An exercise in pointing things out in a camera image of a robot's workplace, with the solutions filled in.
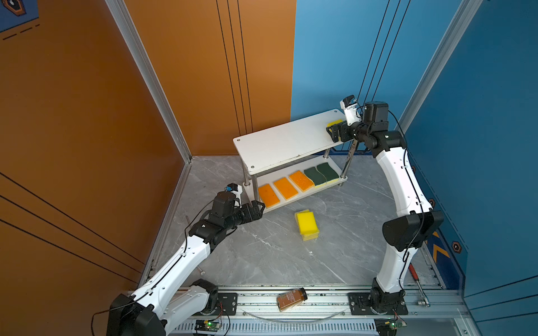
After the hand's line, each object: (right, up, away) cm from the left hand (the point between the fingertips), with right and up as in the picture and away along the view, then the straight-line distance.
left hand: (257, 205), depth 80 cm
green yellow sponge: (+33, +12, +23) cm, 42 cm away
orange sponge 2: (+11, +5, +18) cm, 22 cm away
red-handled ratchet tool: (+60, -25, 0) cm, 65 cm away
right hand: (+32, +32, 0) cm, 45 cm away
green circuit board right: (+47, -39, -10) cm, 62 cm away
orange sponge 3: (+3, +2, +14) cm, 15 cm away
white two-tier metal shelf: (+12, +17, -7) cm, 22 cm away
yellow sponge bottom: (+19, -15, +6) cm, 25 cm away
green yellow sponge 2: (+27, +11, +22) cm, 36 cm away
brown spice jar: (+12, -31, -9) cm, 34 cm away
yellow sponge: (+20, -9, +7) cm, 23 cm away
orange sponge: (+19, +9, +20) cm, 29 cm away
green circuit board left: (-16, -40, -9) cm, 44 cm away
